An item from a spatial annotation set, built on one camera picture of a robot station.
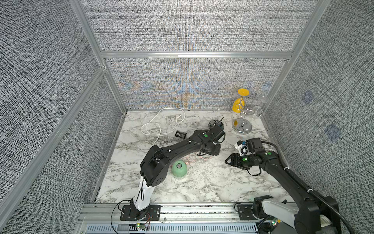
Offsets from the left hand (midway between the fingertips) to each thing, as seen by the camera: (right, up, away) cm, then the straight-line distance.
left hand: (218, 151), depth 84 cm
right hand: (+5, -4, -2) cm, 7 cm away
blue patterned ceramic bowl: (+1, +17, +23) cm, 28 cm away
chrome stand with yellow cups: (+30, +31, +38) cm, 57 cm away
